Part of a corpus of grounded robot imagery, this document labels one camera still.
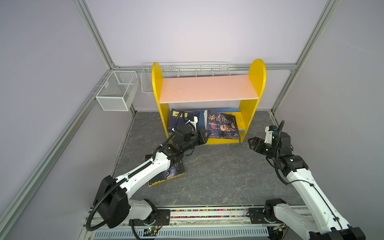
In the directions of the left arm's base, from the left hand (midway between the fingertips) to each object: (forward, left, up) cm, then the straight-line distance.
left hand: (212, 134), depth 73 cm
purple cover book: (+7, -7, -2) cm, 10 cm away
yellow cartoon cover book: (+6, -12, -5) cm, 14 cm away
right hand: (-2, -23, -6) cm, 24 cm away
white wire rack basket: (+45, +14, +9) cm, 48 cm away
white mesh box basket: (+36, +56, 0) cm, 67 cm away
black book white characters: (-8, +20, -21) cm, 30 cm away
